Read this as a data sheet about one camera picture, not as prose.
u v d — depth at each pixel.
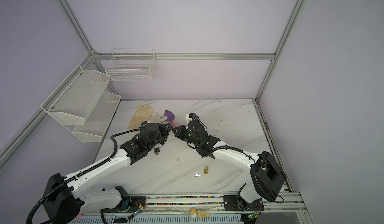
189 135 0.67
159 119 1.07
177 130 0.70
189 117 0.74
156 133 0.60
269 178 0.43
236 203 0.65
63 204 0.38
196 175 0.83
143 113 1.11
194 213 0.69
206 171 0.84
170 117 1.11
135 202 0.73
